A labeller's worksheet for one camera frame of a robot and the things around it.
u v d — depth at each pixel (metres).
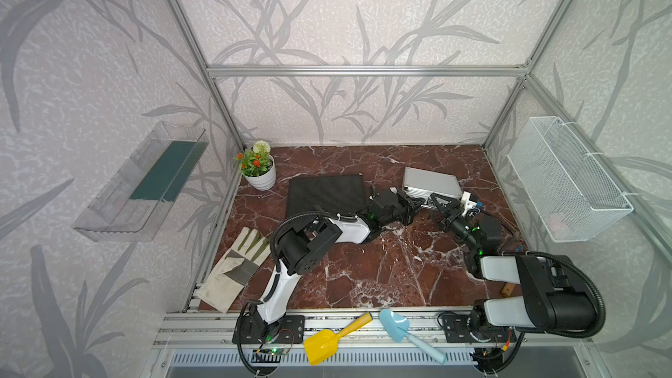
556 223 0.74
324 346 0.71
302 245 0.54
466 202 0.80
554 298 0.44
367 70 0.98
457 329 0.73
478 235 0.68
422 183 0.99
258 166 0.95
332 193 1.09
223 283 0.83
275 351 0.71
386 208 0.72
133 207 0.63
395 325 0.74
